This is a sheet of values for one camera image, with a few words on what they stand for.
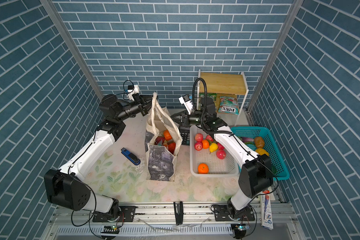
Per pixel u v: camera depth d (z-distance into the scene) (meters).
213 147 0.94
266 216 0.72
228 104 0.99
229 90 0.88
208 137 0.99
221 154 0.90
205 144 0.94
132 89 0.68
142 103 0.62
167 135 0.96
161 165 0.74
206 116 0.61
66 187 0.40
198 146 0.94
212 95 1.05
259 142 0.96
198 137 0.98
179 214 0.72
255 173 0.44
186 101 0.66
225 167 0.91
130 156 0.89
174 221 0.73
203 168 0.84
